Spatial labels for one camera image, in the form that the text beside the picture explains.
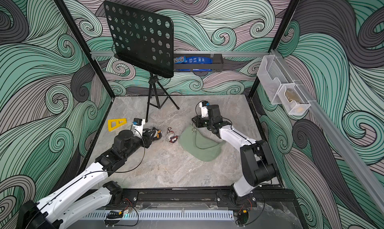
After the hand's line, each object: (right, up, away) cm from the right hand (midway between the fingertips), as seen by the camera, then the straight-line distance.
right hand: (195, 118), depth 90 cm
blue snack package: (0, +37, +3) cm, 37 cm away
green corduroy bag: (+3, -15, -2) cm, 15 cm away
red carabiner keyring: (-16, -11, +4) cm, 20 cm away
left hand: (-24, -4, -13) cm, 27 cm away
